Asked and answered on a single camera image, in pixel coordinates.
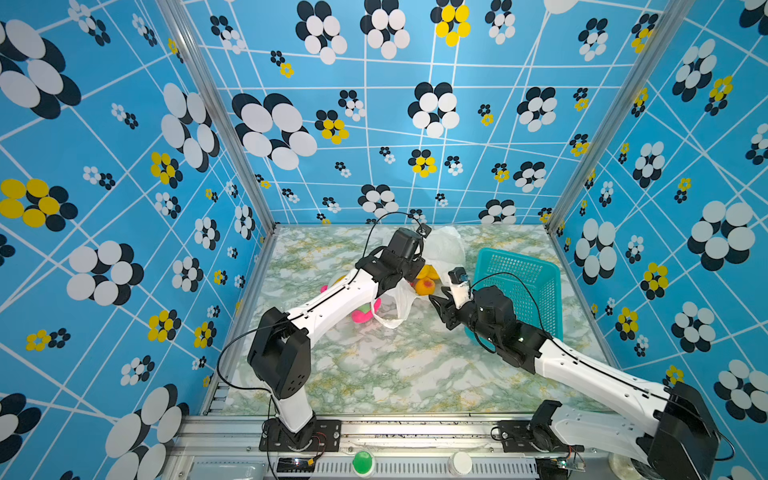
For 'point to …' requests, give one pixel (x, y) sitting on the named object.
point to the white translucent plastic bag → (445, 249)
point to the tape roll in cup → (622, 466)
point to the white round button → (460, 463)
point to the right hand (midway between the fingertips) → (439, 292)
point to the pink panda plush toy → (365, 312)
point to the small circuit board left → (295, 465)
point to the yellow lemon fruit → (428, 271)
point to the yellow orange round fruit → (424, 286)
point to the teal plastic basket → (535, 288)
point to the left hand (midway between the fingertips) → (413, 252)
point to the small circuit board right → (572, 464)
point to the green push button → (363, 463)
